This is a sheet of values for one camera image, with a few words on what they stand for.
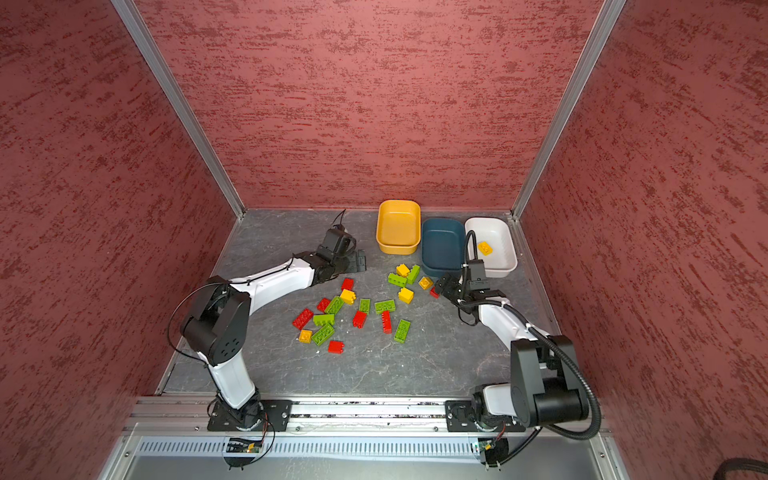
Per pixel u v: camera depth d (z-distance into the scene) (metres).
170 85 0.84
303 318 0.90
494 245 1.10
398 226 1.14
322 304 0.93
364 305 0.94
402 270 1.00
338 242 0.73
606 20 0.72
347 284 0.97
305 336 0.87
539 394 0.43
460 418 0.74
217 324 0.48
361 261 0.86
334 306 0.92
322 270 0.68
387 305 0.92
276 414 0.75
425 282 0.98
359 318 0.90
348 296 0.94
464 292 0.69
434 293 0.97
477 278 0.71
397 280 0.99
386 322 0.89
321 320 0.88
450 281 0.83
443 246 1.09
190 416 0.76
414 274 1.00
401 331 0.89
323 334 0.87
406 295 0.95
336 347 0.86
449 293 0.81
